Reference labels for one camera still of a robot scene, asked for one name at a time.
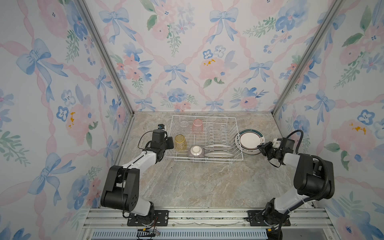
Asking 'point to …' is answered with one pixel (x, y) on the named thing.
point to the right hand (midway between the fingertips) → (258, 144)
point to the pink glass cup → (197, 126)
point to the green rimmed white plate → (252, 152)
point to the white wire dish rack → (205, 138)
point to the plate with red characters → (249, 140)
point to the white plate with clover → (218, 147)
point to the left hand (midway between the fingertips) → (171, 138)
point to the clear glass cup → (184, 123)
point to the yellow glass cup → (180, 142)
